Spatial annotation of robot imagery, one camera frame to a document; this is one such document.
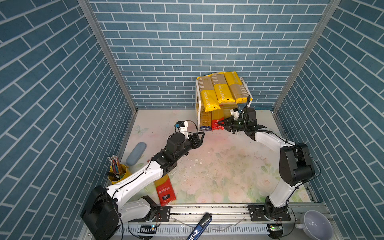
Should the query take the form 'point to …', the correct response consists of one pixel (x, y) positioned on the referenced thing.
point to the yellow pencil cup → (118, 171)
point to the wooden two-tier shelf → (225, 107)
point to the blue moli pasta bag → (205, 121)
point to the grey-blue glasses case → (136, 154)
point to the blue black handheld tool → (201, 227)
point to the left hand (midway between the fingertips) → (203, 134)
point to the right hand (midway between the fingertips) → (216, 121)
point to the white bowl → (316, 226)
